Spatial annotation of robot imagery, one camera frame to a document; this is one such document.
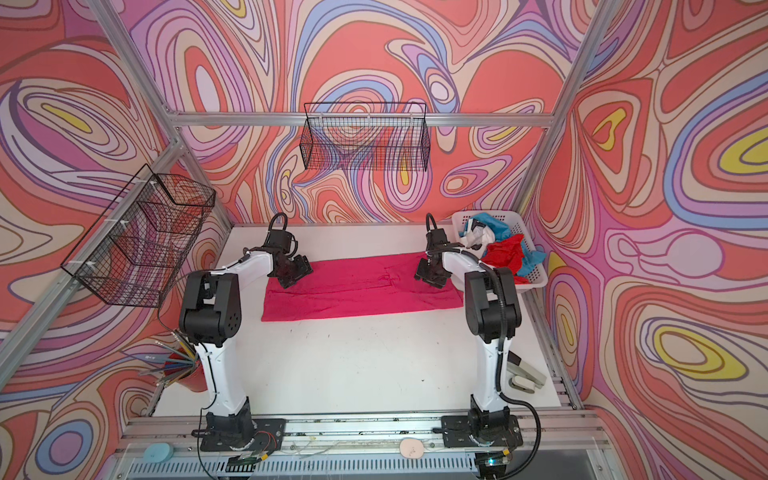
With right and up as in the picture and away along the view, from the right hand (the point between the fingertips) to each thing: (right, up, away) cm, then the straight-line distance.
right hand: (426, 283), depth 102 cm
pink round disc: (-8, -36, -33) cm, 49 cm away
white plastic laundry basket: (+34, +21, +6) cm, 41 cm away
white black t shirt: (+20, +16, +2) cm, 26 cm away
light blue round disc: (-68, -37, -33) cm, 84 cm away
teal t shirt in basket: (+29, +19, +7) cm, 35 cm away
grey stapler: (+24, -24, -22) cm, 40 cm away
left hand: (-40, +5, +1) cm, 41 cm away
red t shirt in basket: (+27, +10, -4) cm, 29 cm away
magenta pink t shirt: (-25, -1, +5) cm, 25 cm away
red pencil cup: (-65, -20, -27) cm, 73 cm away
